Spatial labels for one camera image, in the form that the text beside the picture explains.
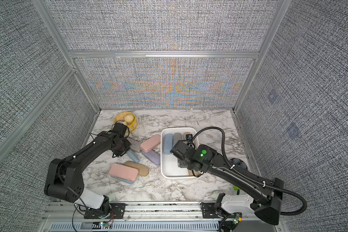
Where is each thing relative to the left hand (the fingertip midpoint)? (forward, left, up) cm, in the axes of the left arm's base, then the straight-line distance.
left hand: (132, 147), depth 89 cm
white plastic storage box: (-12, -23, -7) cm, 27 cm away
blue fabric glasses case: (-5, -1, -2) cm, 5 cm away
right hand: (-13, -31, +12) cm, 36 cm away
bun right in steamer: (+26, +6, -2) cm, 27 cm away
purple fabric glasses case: (-4, -13, -5) cm, 14 cm away
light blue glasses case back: (+6, -22, -6) cm, 24 cm away
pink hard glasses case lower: (-14, +3, -3) cm, 15 cm away
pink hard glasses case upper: (+5, -11, -4) cm, 12 cm away
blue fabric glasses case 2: (-18, +1, -5) cm, 19 cm away
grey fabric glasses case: (+10, -29, -6) cm, 31 cm away
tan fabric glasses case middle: (-13, -7, -6) cm, 15 cm away
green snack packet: (-27, -56, +3) cm, 62 cm away
